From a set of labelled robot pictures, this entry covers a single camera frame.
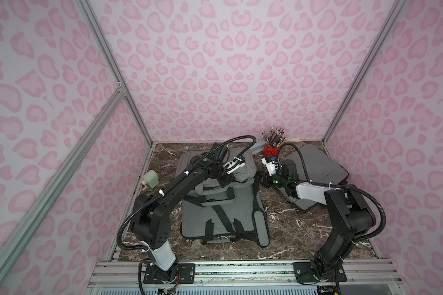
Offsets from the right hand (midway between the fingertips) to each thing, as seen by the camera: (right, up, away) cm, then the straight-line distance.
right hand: (257, 176), depth 93 cm
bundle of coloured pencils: (+12, +20, +10) cm, 25 cm away
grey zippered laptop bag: (-8, +1, -10) cm, 12 cm away
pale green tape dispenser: (-55, -1, +1) cm, 55 cm away
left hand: (-13, +1, -9) cm, 15 cm away
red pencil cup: (+9, +13, +13) cm, 20 cm away
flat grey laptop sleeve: (-16, -17, -7) cm, 25 cm away
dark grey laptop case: (+36, +3, +11) cm, 38 cm away
